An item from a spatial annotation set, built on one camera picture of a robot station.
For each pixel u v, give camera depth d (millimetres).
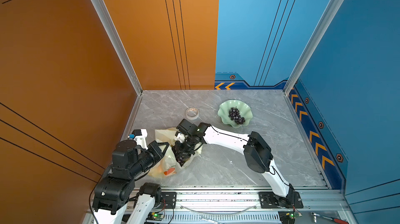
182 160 740
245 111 1046
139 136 566
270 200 725
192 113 1075
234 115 994
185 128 679
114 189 391
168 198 743
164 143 617
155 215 709
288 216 704
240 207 724
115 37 891
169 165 698
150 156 526
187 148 711
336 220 678
